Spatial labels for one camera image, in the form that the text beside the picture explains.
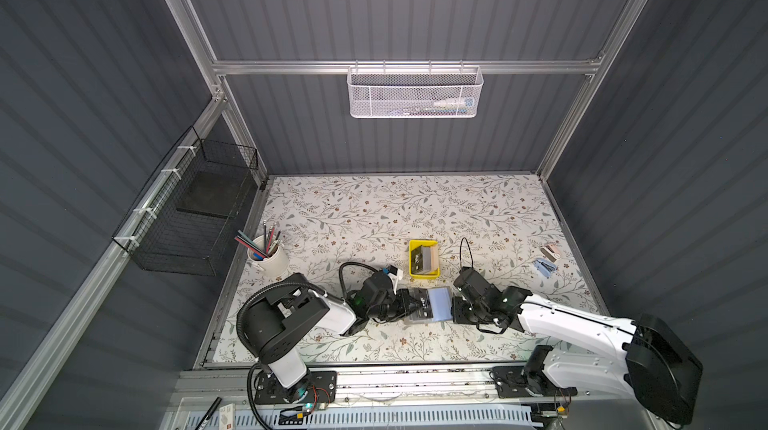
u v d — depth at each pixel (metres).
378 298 0.70
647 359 0.42
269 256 0.88
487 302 0.64
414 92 1.11
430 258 0.93
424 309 0.85
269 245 0.89
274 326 0.47
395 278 0.83
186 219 0.73
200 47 0.82
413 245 0.97
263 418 0.70
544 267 0.93
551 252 0.96
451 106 0.91
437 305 0.86
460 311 0.75
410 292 0.84
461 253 0.99
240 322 0.45
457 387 0.75
